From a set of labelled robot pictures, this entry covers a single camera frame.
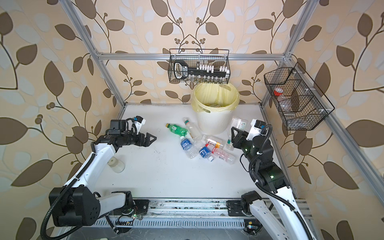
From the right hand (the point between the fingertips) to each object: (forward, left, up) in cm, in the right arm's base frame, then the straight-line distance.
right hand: (236, 131), depth 67 cm
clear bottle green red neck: (+20, +19, -30) cm, 42 cm away
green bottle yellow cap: (+20, +31, -26) cm, 45 cm away
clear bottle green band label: (+2, -1, +4) cm, 4 cm away
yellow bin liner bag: (+40, +7, -15) cm, 43 cm away
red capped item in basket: (+24, -27, +3) cm, 36 cm away
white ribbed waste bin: (+17, +7, -16) cm, 24 cm away
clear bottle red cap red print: (+1, +4, -26) cm, 27 cm away
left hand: (+8, +44, -13) cm, 47 cm away
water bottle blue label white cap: (+7, +24, -26) cm, 36 cm away
